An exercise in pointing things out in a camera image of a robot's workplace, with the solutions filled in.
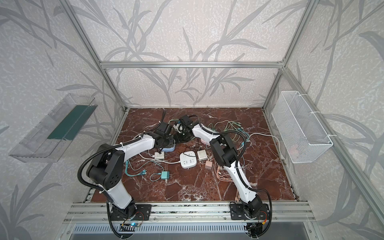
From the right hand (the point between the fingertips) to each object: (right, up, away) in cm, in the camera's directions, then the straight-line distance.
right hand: (176, 137), depth 100 cm
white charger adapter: (+18, -10, -8) cm, 22 cm away
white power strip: (+9, -13, -11) cm, 19 cm away
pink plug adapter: (+22, -15, -11) cm, 28 cm away
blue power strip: (-4, -7, -6) cm, 10 cm away
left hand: (-1, 0, -4) cm, 5 cm away
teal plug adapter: (-3, -19, -16) cm, 25 cm away
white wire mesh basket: (+60, +5, -39) cm, 71 cm away
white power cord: (-10, -13, -9) cm, 18 cm away
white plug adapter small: (-10, -10, -9) cm, 17 cm away
